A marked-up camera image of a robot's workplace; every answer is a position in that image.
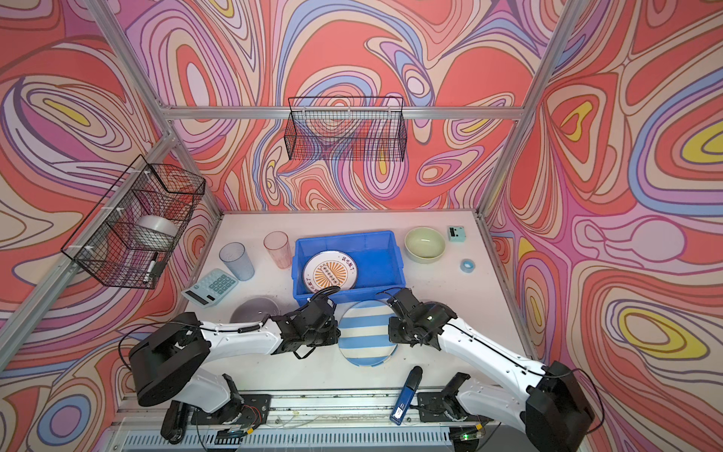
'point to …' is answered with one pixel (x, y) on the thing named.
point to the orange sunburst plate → (329, 268)
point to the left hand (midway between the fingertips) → (346, 335)
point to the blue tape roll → (467, 266)
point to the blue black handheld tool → (406, 395)
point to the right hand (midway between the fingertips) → (396, 338)
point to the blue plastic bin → (361, 265)
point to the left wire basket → (135, 229)
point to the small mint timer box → (457, 234)
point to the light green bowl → (425, 245)
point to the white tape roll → (158, 224)
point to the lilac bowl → (254, 310)
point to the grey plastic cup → (234, 256)
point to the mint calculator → (211, 289)
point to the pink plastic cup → (277, 243)
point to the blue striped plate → (364, 339)
